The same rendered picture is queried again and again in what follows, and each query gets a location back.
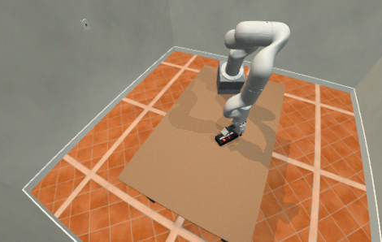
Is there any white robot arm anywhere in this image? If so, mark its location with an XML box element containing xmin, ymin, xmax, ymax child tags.
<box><xmin>221</xmin><ymin>21</ymin><xmax>290</xmax><ymax>125</ymax></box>

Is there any black power strip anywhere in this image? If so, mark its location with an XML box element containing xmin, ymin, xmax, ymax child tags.
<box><xmin>215</xmin><ymin>129</ymin><xmax>238</xmax><ymax>146</ymax></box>

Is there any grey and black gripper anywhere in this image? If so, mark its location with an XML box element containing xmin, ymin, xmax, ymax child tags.
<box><xmin>231</xmin><ymin>120</ymin><xmax>245</xmax><ymax>137</ymax></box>

